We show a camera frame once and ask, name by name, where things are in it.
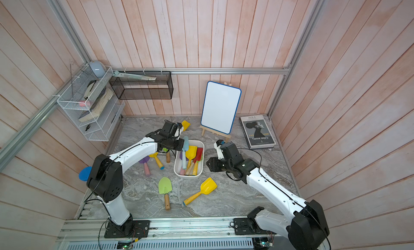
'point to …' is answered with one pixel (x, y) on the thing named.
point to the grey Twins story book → (256, 131)
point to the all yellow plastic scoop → (207, 186)
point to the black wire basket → (142, 85)
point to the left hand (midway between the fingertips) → (181, 146)
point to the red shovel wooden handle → (198, 157)
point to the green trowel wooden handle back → (167, 155)
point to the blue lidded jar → (84, 173)
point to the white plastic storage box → (178, 164)
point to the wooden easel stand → (222, 134)
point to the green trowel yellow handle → (195, 171)
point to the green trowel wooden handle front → (165, 187)
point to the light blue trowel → (185, 148)
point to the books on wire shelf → (102, 96)
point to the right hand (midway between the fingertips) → (210, 161)
